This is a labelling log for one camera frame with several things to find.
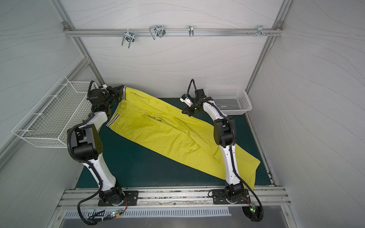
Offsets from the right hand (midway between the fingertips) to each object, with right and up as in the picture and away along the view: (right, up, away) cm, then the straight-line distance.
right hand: (184, 110), depth 101 cm
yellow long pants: (-14, -9, +2) cm, 16 cm away
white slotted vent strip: (-55, -52, -31) cm, 82 cm away
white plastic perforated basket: (+40, +8, +17) cm, 45 cm away
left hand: (-38, +16, -14) cm, 43 cm away
